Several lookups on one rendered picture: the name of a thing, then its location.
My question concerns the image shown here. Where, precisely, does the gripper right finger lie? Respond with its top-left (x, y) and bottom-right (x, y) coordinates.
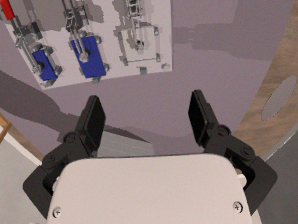
top-left (188, 90), bottom-right (278, 216)

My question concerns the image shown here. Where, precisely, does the white fixture plate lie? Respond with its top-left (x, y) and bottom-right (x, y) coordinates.
top-left (9, 0), bottom-right (172, 90)

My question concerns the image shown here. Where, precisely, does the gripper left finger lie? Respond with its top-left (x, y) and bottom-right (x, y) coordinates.
top-left (23, 95), bottom-right (106, 220)

